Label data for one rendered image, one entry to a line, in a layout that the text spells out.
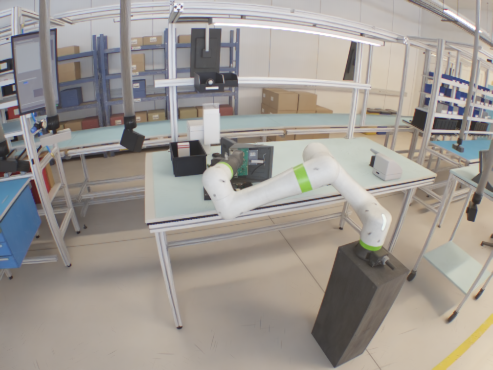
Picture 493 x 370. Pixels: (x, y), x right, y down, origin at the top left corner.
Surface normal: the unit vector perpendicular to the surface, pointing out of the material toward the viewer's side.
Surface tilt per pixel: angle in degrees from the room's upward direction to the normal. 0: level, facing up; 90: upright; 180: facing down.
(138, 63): 90
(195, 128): 90
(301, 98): 90
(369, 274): 0
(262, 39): 90
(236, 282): 0
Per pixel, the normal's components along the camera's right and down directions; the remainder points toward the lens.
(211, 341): 0.03, -0.89
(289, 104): 0.32, 0.44
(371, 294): -0.94, 0.13
